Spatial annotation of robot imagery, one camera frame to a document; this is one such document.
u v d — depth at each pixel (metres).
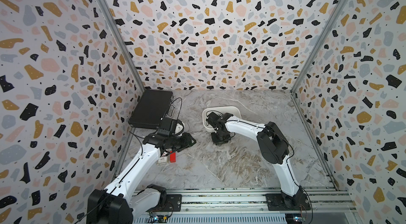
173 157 0.88
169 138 0.67
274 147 0.54
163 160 0.86
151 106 1.04
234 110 1.05
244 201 0.76
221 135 0.81
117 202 0.38
